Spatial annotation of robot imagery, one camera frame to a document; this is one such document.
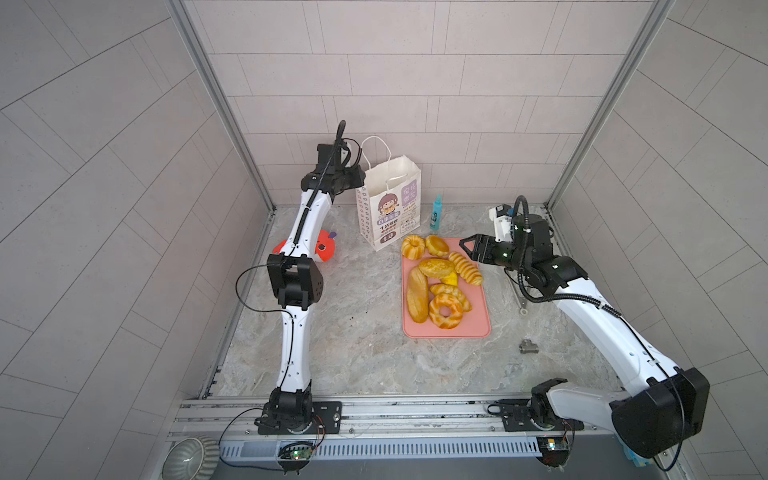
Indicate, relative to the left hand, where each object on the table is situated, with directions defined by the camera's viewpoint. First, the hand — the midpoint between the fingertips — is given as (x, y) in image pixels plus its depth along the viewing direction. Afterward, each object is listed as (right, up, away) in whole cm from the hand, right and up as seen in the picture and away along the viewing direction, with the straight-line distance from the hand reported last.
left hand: (369, 165), depth 92 cm
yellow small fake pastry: (+25, -36, 0) cm, 44 cm away
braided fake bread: (+23, -38, -3) cm, 45 cm away
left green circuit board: (-13, -69, -28) cm, 75 cm away
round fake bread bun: (+22, -26, +7) cm, 34 cm away
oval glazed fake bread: (+21, -32, -1) cm, 38 cm away
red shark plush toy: (-15, -26, +3) cm, 30 cm away
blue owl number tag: (+62, -71, -28) cm, 98 cm away
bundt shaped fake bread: (+14, -26, +6) cm, 30 cm away
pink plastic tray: (+32, -48, -5) cm, 58 cm away
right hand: (+26, -24, -17) cm, 39 cm away
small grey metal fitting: (+45, -52, -12) cm, 70 cm away
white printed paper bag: (+6, -12, -3) cm, 14 cm away
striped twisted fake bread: (+32, -33, +1) cm, 46 cm away
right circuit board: (+45, -71, -24) cm, 88 cm away
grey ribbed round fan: (-36, -71, -27) cm, 84 cm away
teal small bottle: (+22, -15, +11) cm, 29 cm away
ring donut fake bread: (+25, -45, -8) cm, 52 cm away
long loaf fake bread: (+15, -40, -3) cm, 42 cm away
